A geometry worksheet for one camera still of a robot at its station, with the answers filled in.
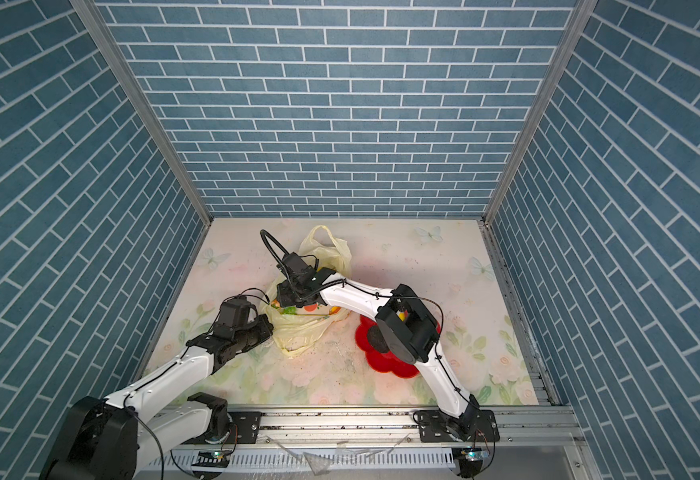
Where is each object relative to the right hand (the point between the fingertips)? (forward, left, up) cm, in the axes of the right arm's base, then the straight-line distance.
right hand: (276, 295), depth 89 cm
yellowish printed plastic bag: (-8, -9, -3) cm, 13 cm away
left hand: (-7, -1, -5) cm, 9 cm away
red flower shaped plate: (-13, -32, -9) cm, 36 cm away
